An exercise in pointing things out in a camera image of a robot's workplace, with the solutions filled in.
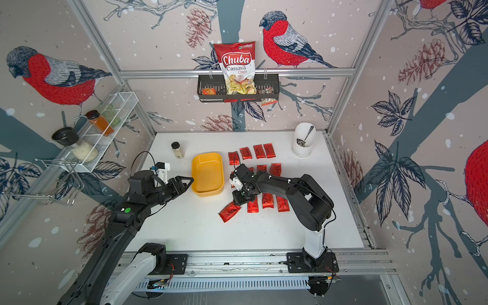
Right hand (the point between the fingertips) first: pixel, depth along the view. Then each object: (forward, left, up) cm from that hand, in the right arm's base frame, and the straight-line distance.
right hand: (236, 201), depth 89 cm
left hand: (0, +16, +21) cm, 26 cm away
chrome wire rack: (-10, +61, +22) cm, 66 cm away
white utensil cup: (+37, -34, +12) cm, 52 cm away
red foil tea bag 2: (+26, +4, -1) cm, 26 cm away
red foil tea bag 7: (+19, -20, 0) cm, 27 cm away
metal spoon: (+36, -36, +3) cm, 51 cm away
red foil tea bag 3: (+29, -3, +1) cm, 29 cm away
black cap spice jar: (+26, +35, +5) cm, 44 cm away
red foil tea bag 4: (+32, -11, -1) cm, 34 cm away
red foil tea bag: (-6, +3, 0) cm, 6 cm away
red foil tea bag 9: (0, -23, -2) cm, 23 cm away
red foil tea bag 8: (-2, -8, -2) cm, 9 cm away
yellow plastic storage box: (+15, +17, -1) cm, 23 cm away
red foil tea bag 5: (+32, -17, -1) cm, 37 cm away
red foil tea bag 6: (+21, -12, -2) cm, 24 cm away
